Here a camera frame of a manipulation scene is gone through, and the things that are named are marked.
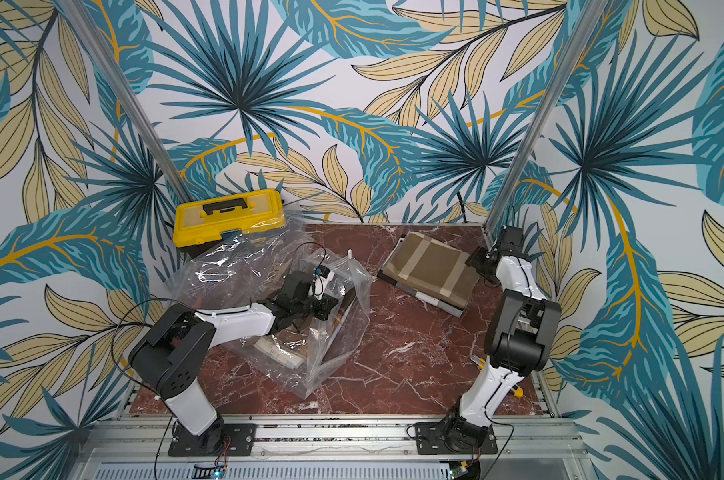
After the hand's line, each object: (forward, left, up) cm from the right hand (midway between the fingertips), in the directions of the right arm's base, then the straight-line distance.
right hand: (480, 262), depth 96 cm
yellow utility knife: (-28, +5, -10) cm, 31 cm away
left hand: (-11, +46, -5) cm, 47 cm away
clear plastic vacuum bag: (+2, +77, -4) cm, 77 cm away
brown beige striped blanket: (+4, +12, -7) cm, 15 cm away
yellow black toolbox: (+15, +90, +7) cm, 91 cm away
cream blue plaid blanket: (-23, +65, -9) cm, 70 cm away
